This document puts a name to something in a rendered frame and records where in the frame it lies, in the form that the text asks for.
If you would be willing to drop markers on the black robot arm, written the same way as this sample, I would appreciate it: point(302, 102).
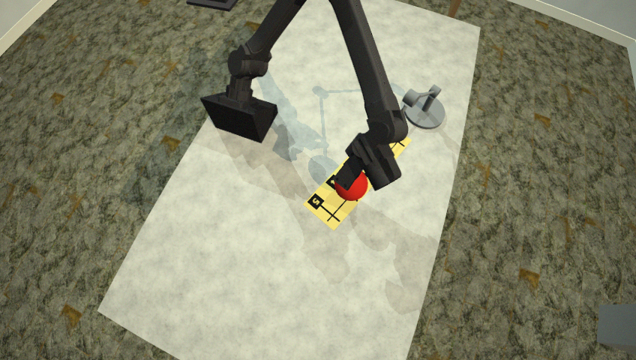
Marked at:
point(386, 121)

